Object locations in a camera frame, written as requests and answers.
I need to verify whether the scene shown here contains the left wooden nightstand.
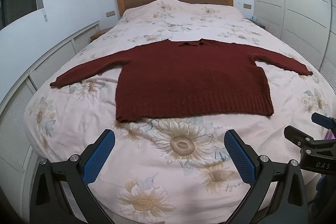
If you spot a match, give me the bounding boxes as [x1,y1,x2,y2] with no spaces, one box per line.
[90,28,110,41]

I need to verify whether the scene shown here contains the white wardrobe with slats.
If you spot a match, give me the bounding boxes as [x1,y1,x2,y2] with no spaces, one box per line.
[254,0,335,86]

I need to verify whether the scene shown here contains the right wooden nightstand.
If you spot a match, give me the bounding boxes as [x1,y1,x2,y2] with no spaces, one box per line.
[249,18,266,30]

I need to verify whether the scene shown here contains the wall switch plate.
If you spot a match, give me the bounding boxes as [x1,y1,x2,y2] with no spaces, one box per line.
[106,10,116,17]
[243,3,252,9]

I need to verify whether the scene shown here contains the right wall switch plate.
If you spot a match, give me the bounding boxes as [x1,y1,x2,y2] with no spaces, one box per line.
[243,3,252,9]

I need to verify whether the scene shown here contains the wooden nightstand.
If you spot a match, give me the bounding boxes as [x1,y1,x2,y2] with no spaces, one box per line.
[249,18,266,30]
[90,28,110,41]

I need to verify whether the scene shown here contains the white radiator cover cabinet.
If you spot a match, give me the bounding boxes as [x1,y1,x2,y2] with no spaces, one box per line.
[1,21,100,219]

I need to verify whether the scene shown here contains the left wall switch plate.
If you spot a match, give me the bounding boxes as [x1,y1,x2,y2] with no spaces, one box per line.
[106,10,116,17]

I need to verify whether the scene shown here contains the dark red knitted sweater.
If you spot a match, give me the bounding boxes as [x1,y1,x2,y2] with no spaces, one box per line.
[51,39,311,122]

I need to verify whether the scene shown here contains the floral pink duvet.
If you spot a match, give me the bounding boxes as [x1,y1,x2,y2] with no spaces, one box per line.
[24,0,335,223]

